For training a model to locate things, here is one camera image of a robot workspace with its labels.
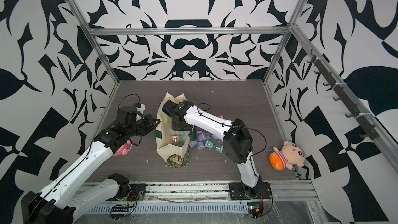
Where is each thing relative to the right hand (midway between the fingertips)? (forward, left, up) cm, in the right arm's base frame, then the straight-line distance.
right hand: (178, 126), depth 85 cm
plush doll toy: (-14, -57, -6) cm, 59 cm away
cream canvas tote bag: (-14, +1, +11) cm, 18 cm away
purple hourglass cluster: (-4, -13, -4) cm, 14 cm away
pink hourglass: (-6, +2, -5) cm, 8 cm away
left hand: (-1, +8, +9) cm, 12 cm away
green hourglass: (-7, -17, -9) cm, 20 cm away
